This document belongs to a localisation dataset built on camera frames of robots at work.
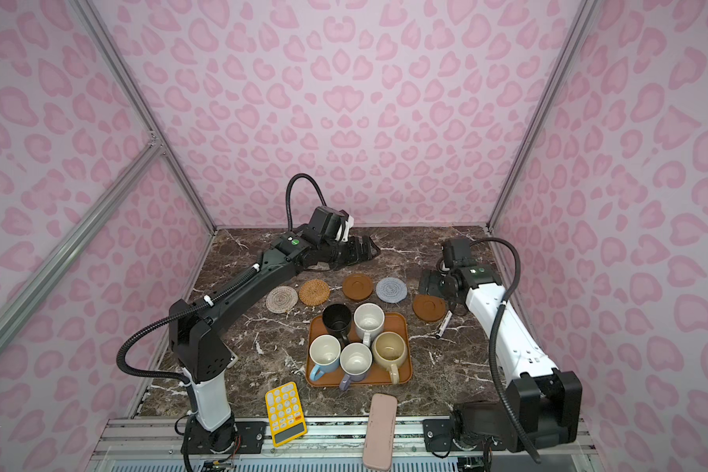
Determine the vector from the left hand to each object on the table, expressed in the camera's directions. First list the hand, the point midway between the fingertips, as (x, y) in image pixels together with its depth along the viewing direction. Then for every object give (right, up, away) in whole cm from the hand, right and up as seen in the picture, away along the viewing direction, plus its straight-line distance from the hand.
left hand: (374, 255), depth 79 cm
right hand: (+18, -9, +4) cm, 20 cm away
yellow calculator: (-23, -41, -3) cm, 47 cm away
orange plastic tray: (+6, -22, +15) cm, 27 cm away
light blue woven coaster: (+7, -12, +22) cm, 26 cm away
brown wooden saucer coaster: (+18, -17, +17) cm, 30 cm away
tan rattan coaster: (-20, -13, +22) cm, 32 cm away
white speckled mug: (-1, -21, +13) cm, 25 cm away
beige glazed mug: (+5, -28, +7) cm, 29 cm away
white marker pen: (+23, -22, +14) cm, 34 cm away
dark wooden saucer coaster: (-5, -11, +22) cm, 25 cm away
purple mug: (-5, -30, +6) cm, 31 cm away
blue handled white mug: (-14, -28, +6) cm, 32 cm away
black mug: (-11, -19, +9) cm, 24 cm away
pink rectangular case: (+1, -45, -9) cm, 46 cm away
